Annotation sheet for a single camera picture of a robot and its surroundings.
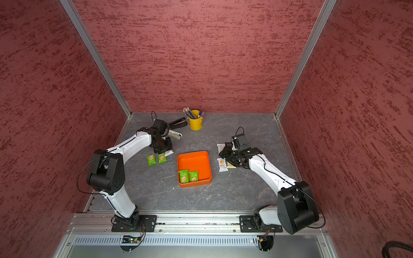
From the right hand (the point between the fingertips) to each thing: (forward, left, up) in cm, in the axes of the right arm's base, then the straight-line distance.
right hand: (221, 159), depth 85 cm
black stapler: (+34, +29, -8) cm, 45 cm away
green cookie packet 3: (-6, +16, -8) cm, 19 cm away
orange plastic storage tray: (+5, +15, -11) cm, 19 cm away
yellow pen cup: (+31, +16, -3) cm, 34 cm away
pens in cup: (+35, +17, 0) cm, 38 cm away
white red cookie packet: (+6, +30, -2) cm, 31 cm away
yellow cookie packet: (0, -5, -9) cm, 10 cm away
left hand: (+8, +30, -3) cm, 31 cm away
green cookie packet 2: (-6, +21, -7) cm, 23 cm away
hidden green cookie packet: (+5, +42, -8) cm, 43 cm away
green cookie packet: (+6, +35, -7) cm, 37 cm away
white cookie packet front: (+1, -1, -9) cm, 9 cm away
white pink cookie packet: (+13, -1, -9) cm, 17 cm away
